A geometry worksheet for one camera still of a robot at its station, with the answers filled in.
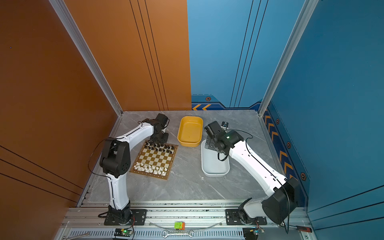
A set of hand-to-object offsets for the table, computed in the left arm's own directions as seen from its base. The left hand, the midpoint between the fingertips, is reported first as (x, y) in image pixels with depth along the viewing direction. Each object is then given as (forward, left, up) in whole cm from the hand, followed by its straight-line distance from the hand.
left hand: (163, 139), depth 98 cm
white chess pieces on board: (-20, +6, -1) cm, 21 cm away
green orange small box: (-47, -15, -3) cm, 49 cm away
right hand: (-13, -32, +14) cm, 37 cm away
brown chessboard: (-13, +3, -3) cm, 14 cm away
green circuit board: (-50, +12, -7) cm, 51 cm away
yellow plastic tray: (+11, -17, -5) cm, 21 cm away
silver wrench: (-50, -20, -5) cm, 54 cm away
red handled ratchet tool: (-47, -74, -4) cm, 88 cm away
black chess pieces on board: (-4, +2, -4) cm, 6 cm away
